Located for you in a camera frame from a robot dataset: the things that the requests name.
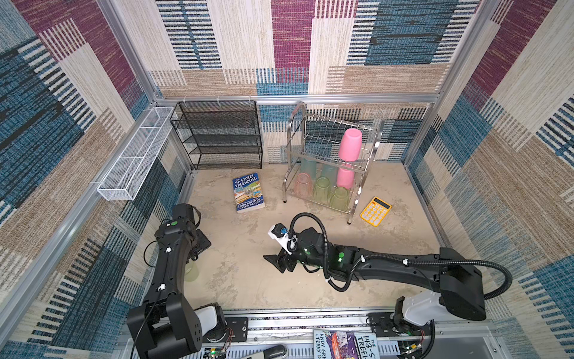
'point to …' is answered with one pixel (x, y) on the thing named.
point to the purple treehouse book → (341, 344)
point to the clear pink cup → (303, 187)
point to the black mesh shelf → (220, 134)
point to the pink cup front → (350, 144)
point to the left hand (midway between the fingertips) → (196, 246)
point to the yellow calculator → (375, 211)
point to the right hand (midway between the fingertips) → (273, 249)
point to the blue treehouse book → (247, 193)
